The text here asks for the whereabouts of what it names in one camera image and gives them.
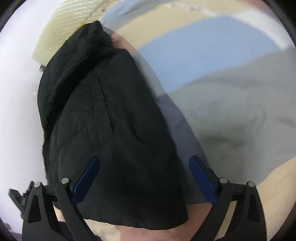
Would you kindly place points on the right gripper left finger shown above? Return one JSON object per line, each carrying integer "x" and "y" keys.
{"x": 40, "y": 221}

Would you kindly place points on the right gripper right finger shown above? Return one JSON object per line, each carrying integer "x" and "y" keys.
{"x": 247, "y": 222}

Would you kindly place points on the black puffer jacket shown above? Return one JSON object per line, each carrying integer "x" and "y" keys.
{"x": 93, "y": 101}

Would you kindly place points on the patchwork checkered bed quilt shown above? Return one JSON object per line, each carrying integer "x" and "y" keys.
{"x": 223, "y": 75}

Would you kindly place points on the cream quilted headboard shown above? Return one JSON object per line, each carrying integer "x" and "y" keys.
{"x": 68, "y": 17}

